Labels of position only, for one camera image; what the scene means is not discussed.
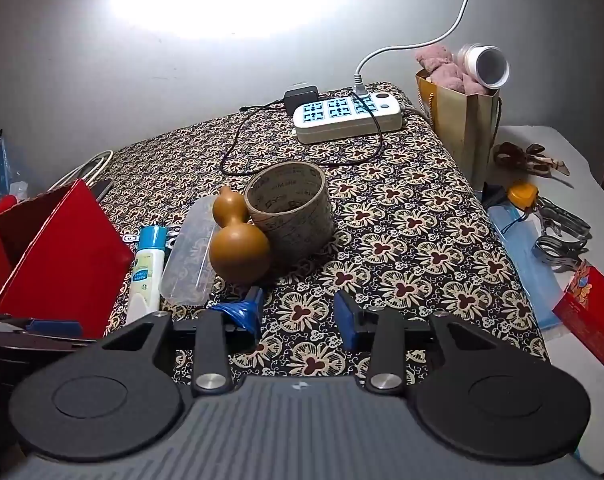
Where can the red cardboard box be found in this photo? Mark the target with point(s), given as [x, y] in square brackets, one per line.
[67, 255]

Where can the clear plastic container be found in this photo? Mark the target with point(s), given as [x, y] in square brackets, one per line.
[189, 260]

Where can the orange plastic tag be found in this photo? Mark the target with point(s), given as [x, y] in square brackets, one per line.
[523, 194]

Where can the round tin cup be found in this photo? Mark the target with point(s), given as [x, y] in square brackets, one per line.
[302, 230]

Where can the blue plastic packet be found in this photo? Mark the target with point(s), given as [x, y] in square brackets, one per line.
[526, 260]

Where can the white bottle with blue cap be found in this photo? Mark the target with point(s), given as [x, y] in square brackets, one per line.
[144, 270]

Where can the tan paper gift bag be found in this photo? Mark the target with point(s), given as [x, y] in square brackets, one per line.
[464, 130]

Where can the metal clips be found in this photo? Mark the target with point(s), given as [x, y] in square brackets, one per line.
[561, 235]

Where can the pink plush cloth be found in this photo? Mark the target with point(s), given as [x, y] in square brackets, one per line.
[444, 72]

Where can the floral patterned cloth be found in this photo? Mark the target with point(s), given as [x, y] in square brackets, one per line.
[406, 240]

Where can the red printed packet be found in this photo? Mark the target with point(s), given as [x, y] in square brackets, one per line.
[589, 305]

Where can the black phone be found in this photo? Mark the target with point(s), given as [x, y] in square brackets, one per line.
[101, 190]

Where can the white power strip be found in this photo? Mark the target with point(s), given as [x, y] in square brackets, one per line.
[347, 117]

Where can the brown gourd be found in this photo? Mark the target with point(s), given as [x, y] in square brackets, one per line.
[239, 250]

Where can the white plastic jar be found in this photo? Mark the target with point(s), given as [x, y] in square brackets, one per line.
[489, 65]

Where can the black charger adapter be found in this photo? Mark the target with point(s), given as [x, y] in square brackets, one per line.
[300, 97]

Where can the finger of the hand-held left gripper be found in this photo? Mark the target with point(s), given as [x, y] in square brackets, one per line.
[57, 328]

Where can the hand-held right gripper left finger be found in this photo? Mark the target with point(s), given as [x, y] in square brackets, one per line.
[247, 312]

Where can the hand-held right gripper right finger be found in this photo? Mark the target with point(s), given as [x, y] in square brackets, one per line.
[344, 320]

